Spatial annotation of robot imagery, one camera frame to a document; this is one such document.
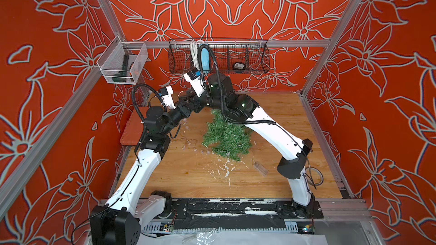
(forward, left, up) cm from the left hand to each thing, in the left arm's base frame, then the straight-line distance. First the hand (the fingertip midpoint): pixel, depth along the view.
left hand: (194, 97), depth 68 cm
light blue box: (+30, -1, -2) cm, 31 cm away
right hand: (-5, +5, +5) cm, 9 cm away
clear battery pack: (-15, -33, -34) cm, 50 cm away
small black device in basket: (+33, -20, -8) cm, 40 cm away
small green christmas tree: (-14, -17, -10) cm, 24 cm away
